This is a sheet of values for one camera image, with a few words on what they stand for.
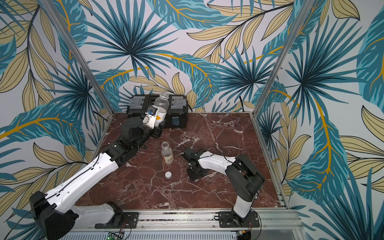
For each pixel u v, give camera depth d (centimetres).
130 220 73
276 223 75
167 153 84
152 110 58
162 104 64
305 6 69
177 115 99
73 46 80
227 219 73
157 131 63
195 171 75
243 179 47
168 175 88
